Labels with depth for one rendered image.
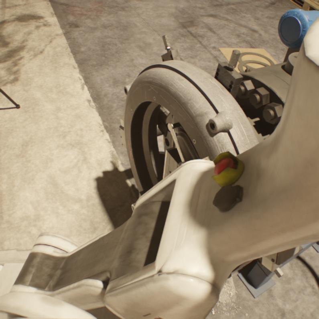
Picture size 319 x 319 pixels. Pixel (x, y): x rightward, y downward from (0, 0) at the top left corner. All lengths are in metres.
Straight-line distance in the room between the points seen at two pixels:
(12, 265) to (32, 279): 0.31
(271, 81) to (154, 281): 0.88
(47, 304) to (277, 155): 0.23
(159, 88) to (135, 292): 0.64
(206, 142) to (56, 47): 2.62
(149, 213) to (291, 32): 1.11
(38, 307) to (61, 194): 1.59
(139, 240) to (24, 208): 1.35
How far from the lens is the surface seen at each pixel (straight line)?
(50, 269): 0.80
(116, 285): 0.47
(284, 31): 1.47
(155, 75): 0.94
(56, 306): 0.23
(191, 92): 0.82
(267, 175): 0.32
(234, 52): 0.83
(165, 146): 1.28
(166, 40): 1.11
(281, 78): 1.17
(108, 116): 2.25
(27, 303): 0.23
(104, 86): 2.58
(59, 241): 0.84
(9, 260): 1.11
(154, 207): 0.51
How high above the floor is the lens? 1.41
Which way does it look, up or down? 46 degrees down
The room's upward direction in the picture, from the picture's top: 7 degrees clockwise
